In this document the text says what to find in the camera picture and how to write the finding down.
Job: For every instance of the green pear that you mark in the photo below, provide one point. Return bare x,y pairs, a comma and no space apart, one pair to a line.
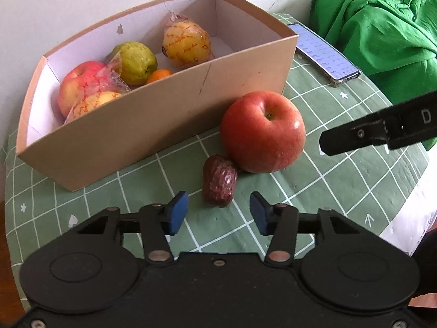
136,61

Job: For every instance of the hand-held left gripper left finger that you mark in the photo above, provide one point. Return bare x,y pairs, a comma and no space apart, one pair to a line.
177,211

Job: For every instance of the brown dried date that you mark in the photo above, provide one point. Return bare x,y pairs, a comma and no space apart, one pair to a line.
220,184

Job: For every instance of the brown cardboard box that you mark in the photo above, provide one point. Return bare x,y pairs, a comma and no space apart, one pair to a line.
136,136

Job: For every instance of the plastic-wrapped yellow citrus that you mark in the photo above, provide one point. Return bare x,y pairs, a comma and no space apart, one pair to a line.
92,104
186,44

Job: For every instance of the small orange mandarin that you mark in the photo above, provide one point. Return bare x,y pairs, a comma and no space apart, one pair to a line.
159,76

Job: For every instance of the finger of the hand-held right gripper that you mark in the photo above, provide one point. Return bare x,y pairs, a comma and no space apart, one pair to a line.
351,136

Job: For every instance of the smartphone in clear case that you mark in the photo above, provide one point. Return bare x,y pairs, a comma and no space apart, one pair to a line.
324,54

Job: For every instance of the green cloth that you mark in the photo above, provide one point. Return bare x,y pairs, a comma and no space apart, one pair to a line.
375,34

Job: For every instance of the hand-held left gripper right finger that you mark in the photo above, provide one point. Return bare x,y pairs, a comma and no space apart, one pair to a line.
259,213

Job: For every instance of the green checked tablecloth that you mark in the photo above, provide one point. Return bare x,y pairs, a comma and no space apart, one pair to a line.
341,184

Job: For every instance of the deep red apple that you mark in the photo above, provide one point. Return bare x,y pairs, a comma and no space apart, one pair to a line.
263,133

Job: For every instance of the large pink-red apple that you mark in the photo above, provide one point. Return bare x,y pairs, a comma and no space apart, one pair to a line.
80,82

